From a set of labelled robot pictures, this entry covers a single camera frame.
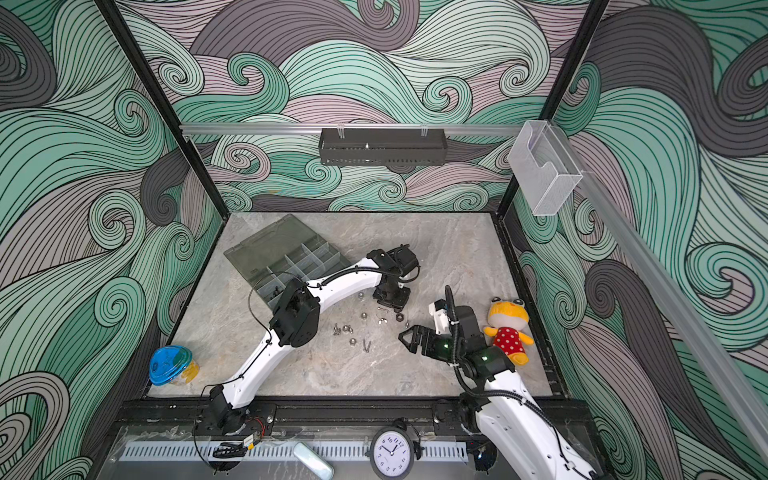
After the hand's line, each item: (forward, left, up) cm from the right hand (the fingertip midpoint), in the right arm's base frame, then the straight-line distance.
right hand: (410, 342), depth 78 cm
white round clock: (-24, +5, -6) cm, 25 cm away
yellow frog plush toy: (+7, -29, -1) cm, 30 cm away
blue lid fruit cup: (-6, +60, +3) cm, 60 cm away
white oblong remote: (-25, +23, -3) cm, 34 cm away
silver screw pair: (+2, +12, -9) cm, 15 cm away
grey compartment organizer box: (+37, +43, -6) cm, 56 cm away
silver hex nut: (+3, +16, -7) cm, 18 cm away
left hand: (+14, +1, -6) cm, 15 cm away
